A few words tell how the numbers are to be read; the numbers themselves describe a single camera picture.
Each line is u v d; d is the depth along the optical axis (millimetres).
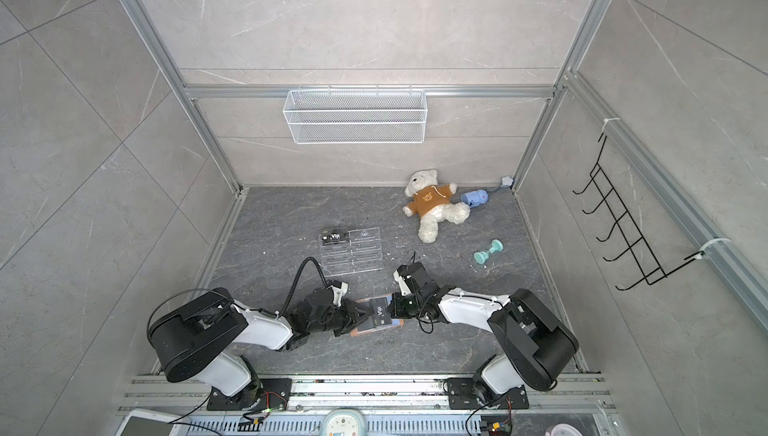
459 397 730
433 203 1050
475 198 1109
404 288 797
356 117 1013
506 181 1217
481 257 955
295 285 719
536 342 435
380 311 862
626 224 688
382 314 858
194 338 447
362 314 814
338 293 834
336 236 942
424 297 696
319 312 696
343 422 675
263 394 722
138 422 662
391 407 729
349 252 955
